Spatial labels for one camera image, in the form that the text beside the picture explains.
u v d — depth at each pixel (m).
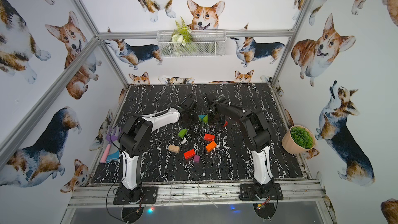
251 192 0.73
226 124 0.98
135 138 0.53
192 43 0.89
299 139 0.80
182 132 0.93
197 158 0.86
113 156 0.86
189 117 0.81
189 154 0.85
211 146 0.88
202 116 1.01
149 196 0.73
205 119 0.98
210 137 0.91
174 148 0.86
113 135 0.93
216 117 0.84
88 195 0.75
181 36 0.82
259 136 0.53
